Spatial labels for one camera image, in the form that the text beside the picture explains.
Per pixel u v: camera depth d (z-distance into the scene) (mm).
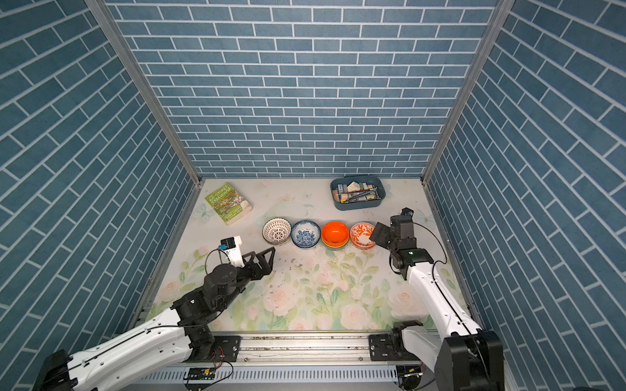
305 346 758
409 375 705
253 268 665
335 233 971
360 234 971
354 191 1125
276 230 987
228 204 1081
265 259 683
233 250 665
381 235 765
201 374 721
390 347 735
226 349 741
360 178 1165
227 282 557
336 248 937
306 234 970
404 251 615
